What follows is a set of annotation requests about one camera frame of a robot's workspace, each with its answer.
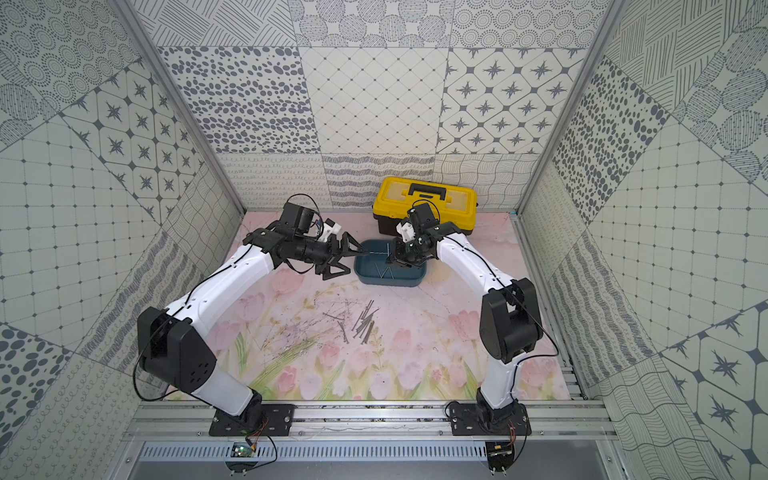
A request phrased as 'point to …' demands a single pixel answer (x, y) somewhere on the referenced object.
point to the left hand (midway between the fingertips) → (358, 255)
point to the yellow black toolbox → (453, 203)
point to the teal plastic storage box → (373, 269)
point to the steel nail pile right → (368, 332)
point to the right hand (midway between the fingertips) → (389, 264)
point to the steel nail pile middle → (363, 320)
